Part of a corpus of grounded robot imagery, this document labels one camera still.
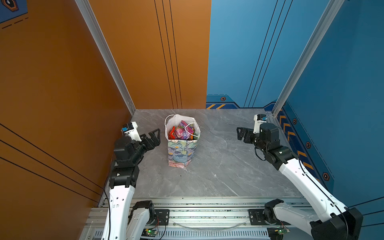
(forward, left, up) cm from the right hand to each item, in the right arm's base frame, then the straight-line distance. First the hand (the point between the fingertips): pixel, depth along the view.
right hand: (243, 129), depth 77 cm
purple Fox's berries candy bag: (+2, +33, -4) cm, 34 cm away
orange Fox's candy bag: (0, +27, -6) cm, 28 cm away
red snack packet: (+2, +39, -6) cm, 39 cm away
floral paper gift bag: (-8, +33, -9) cm, 35 cm away
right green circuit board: (-41, -14, -26) cm, 51 cm away
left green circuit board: (-41, +47, -26) cm, 67 cm away
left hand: (-5, +45, +6) cm, 46 cm away
